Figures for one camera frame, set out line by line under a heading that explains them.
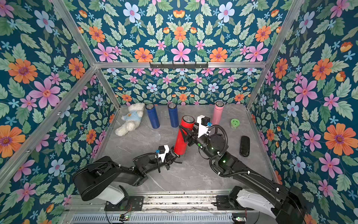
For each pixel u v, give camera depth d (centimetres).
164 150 66
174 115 97
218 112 96
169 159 71
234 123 103
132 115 103
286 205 39
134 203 73
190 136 56
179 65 93
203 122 55
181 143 69
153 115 97
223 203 75
